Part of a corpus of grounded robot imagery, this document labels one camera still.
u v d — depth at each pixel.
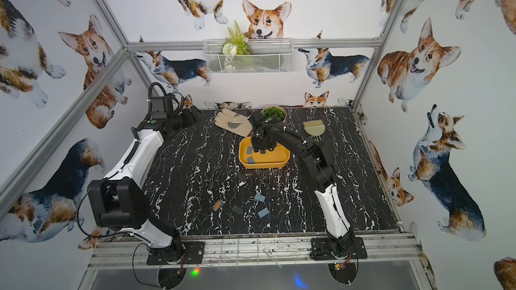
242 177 0.93
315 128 1.13
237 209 0.84
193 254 0.73
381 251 0.75
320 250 0.73
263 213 0.83
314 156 0.57
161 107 0.65
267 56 0.92
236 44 0.82
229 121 1.14
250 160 0.99
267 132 0.69
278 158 0.97
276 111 1.05
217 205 0.85
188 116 0.78
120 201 0.44
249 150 1.03
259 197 0.86
